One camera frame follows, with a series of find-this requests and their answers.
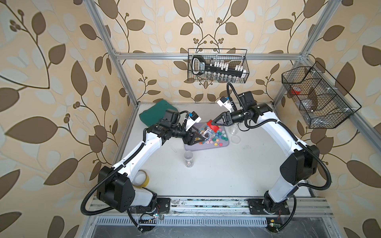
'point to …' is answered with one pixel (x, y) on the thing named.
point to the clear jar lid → (235, 139)
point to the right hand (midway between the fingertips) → (213, 124)
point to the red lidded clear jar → (209, 133)
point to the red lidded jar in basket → (295, 90)
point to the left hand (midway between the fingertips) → (199, 133)
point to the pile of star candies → (217, 139)
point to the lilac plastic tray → (197, 147)
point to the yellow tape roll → (145, 182)
